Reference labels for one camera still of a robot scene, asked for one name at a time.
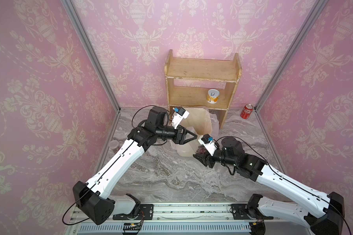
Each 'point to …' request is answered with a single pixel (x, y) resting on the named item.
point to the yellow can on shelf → (213, 96)
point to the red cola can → (246, 111)
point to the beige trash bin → (198, 122)
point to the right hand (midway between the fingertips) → (198, 150)
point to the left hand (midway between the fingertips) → (193, 136)
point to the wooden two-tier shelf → (202, 82)
